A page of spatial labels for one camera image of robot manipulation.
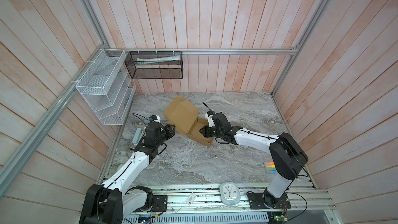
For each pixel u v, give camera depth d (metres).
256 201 0.73
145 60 0.90
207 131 0.79
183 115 1.01
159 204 0.73
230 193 0.75
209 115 0.82
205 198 0.76
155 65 1.04
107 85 0.68
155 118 0.77
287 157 0.47
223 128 0.70
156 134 0.65
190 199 0.74
